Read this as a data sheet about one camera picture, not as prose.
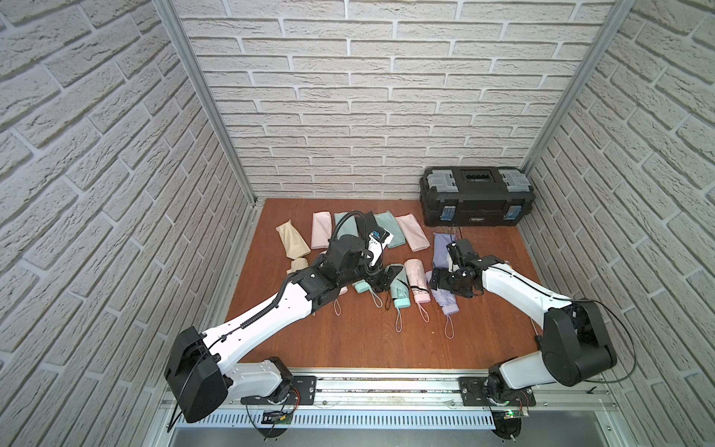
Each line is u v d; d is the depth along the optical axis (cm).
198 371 38
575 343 43
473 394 74
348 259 55
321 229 107
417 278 93
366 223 110
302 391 74
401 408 72
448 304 87
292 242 103
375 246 62
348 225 110
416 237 106
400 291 90
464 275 65
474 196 99
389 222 112
